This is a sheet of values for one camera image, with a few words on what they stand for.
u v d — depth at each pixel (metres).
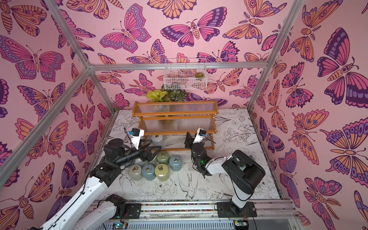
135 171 0.80
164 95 0.96
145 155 0.63
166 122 1.09
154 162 0.89
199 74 0.92
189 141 0.78
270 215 0.73
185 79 1.06
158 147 0.67
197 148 0.69
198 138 0.76
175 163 0.83
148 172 0.80
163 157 0.85
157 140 0.92
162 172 0.80
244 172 0.47
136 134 0.62
